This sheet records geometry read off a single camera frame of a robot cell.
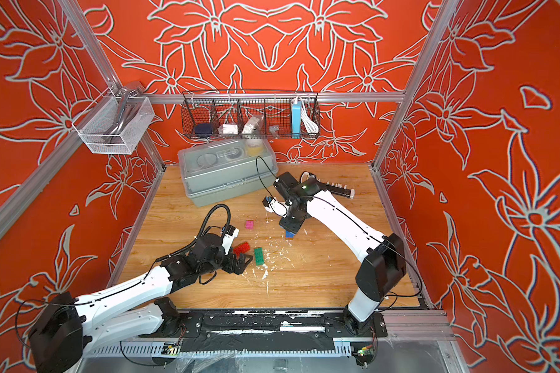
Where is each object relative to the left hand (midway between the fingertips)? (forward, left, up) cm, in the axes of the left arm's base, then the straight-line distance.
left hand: (243, 252), depth 81 cm
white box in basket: (+38, +9, +25) cm, 47 cm away
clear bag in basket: (+43, 0, +24) cm, 49 cm away
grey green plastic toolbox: (+28, +14, +11) cm, 33 cm away
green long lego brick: (+2, -5, -7) cm, 9 cm away
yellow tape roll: (+44, +2, +11) cm, 46 cm away
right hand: (+8, -14, +8) cm, 18 cm away
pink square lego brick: (+16, +1, -7) cm, 17 cm away
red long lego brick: (+5, +3, -7) cm, 9 cm away
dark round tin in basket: (+46, +23, +19) cm, 54 cm away
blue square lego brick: (+12, -16, -7) cm, 22 cm away
